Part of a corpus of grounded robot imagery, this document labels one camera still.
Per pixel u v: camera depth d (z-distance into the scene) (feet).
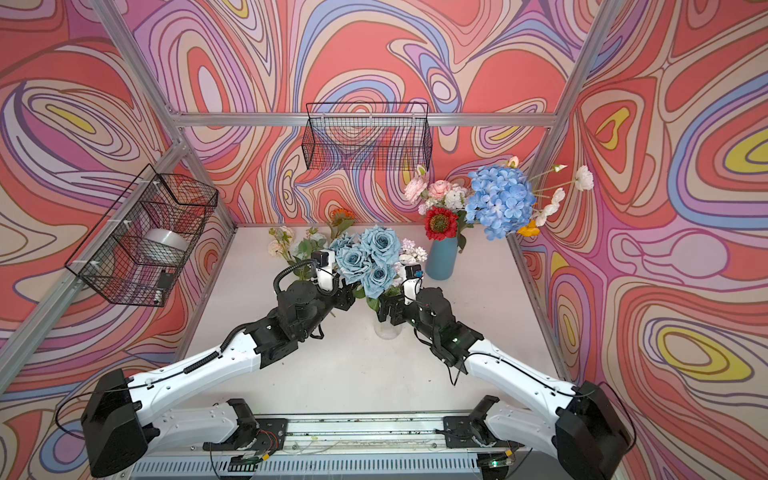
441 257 3.00
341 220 3.87
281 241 3.64
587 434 1.30
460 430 2.41
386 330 2.90
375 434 2.46
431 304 1.80
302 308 1.77
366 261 2.02
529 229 2.89
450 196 2.69
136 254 2.42
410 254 2.37
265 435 2.39
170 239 2.40
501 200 2.06
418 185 2.69
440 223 2.60
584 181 2.27
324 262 2.03
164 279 2.40
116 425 1.25
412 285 2.17
